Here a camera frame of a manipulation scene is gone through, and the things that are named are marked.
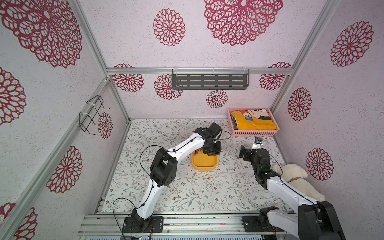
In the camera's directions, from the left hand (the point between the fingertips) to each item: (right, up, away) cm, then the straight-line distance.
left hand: (218, 153), depth 88 cm
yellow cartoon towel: (+29, +22, +21) cm, 42 cm away
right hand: (+17, +5, -2) cm, 18 cm away
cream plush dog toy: (+41, -12, -7) cm, 43 cm away
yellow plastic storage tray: (-9, -7, +8) cm, 13 cm away
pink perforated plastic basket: (+24, +12, +18) cm, 32 cm away
